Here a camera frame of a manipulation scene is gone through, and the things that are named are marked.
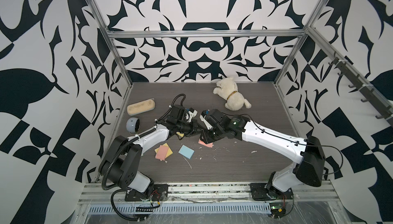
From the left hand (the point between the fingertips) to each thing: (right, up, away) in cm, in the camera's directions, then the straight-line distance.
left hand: (205, 128), depth 82 cm
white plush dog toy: (+16, +22, +22) cm, 35 cm away
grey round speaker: (-41, 0, +7) cm, 42 cm away
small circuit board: (+33, -35, -11) cm, 49 cm away
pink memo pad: (+3, -8, -3) cm, 9 cm away
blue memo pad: (-10, -15, +6) cm, 19 cm away
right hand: (-2, -3, -5) cm, 6 cm away
